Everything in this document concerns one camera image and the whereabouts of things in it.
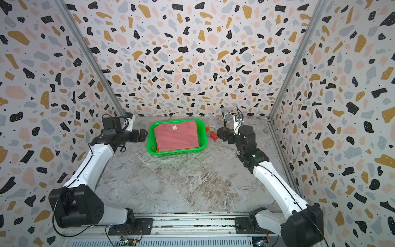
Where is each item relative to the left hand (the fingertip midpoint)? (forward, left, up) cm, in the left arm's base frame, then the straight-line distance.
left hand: (139, 131), depth 84 cm
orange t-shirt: (-2, -6, -16) cm, 17 cm away
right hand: (-3, -51, +7) cm, 51 cm away
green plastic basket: (+1, -2, -15) cm, 15 cm away
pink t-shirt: (+10, -16, -17) cm, 25 cm away
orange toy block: (+21, -38, -22) cm, 48 cm away
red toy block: (+13, -42, -22) cm, 49 cm away
